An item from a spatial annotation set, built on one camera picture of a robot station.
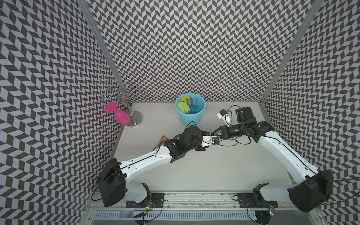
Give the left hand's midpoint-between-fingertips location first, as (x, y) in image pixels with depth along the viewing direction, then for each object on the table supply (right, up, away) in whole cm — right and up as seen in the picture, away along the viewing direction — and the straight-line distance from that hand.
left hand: (207, 135), depth 75 cm
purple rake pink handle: (-8, +14, +26) cm, 31 cm away
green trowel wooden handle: (-14, +16, +24) cm, 32 cm away
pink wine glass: (-51, +10, +10) cm, 53 cm away
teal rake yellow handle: (-7, +17, +25) cm, 31 cm away
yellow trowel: (-13, +22, +24) cm, 35 cm away
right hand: (+3, -1, -3) cm, 4 cm away
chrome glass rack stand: (-64, +30, +41) cm, 82 cm away
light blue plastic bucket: (-5, +9, +30) cm, 31 cm away
